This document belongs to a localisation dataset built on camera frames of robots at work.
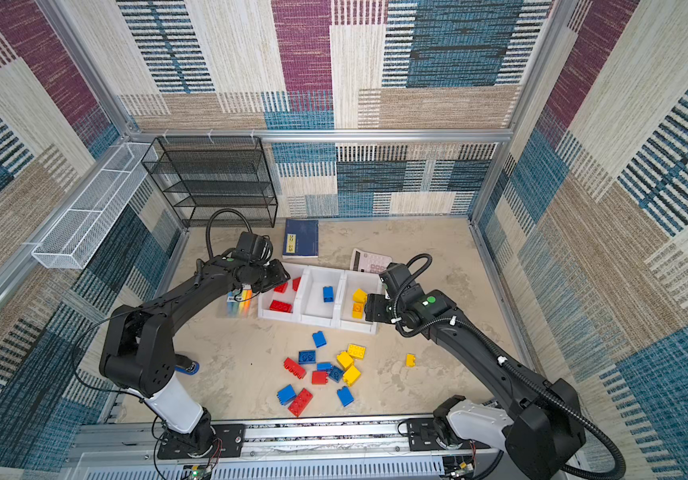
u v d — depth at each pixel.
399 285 0.60
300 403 0.78
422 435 0.73
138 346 0.51
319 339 0.90
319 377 0.83
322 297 0.97
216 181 1.10
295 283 0.97
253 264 0.71
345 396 0.80
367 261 1.05
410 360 0.85
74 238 0.71
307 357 0.86
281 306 0.94
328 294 0.97
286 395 0.79
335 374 0.83
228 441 0.73
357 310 0.92
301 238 1.14
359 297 0.97
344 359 0.84
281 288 0.99
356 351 0.86
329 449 0.73
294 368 0.83
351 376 0.82
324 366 0.85
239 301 0.75
